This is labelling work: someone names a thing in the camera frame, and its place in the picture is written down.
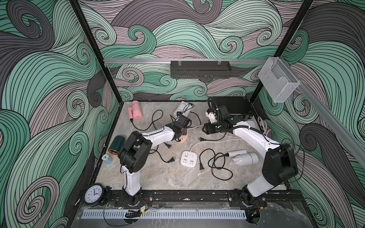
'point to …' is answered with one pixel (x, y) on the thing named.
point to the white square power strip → (188, 158)
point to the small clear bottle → (105, 157)
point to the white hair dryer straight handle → (249, 123)
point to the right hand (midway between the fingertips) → (205, 129)
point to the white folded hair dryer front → (242, 157)
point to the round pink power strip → (183, 138)
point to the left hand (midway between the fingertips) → (181, 126)
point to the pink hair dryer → (135, 111)
